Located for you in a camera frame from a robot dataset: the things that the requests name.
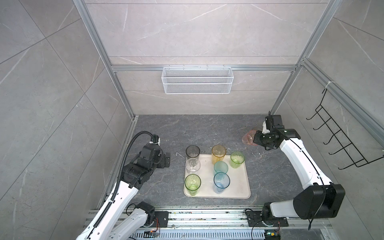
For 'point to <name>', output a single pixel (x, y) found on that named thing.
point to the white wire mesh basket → (196, 80)
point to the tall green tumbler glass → (192, 183)
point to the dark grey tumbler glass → (192, 151)
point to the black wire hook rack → (347, 145)
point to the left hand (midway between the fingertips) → (158, 150)
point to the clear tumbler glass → (192, 165)
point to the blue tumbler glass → (221, 180)
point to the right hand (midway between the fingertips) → (256, 137)
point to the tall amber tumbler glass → (218, 152)
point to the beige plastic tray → (239, 187)
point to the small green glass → (237, 158)
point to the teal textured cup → (221, 166)
